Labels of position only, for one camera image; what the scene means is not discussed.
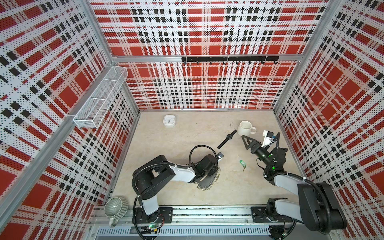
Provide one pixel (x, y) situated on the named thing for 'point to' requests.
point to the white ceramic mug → (245, 128)
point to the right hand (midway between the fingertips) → (244, 138)
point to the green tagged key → (243, 164)
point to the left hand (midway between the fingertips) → (213, 163)
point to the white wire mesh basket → (91, 112)
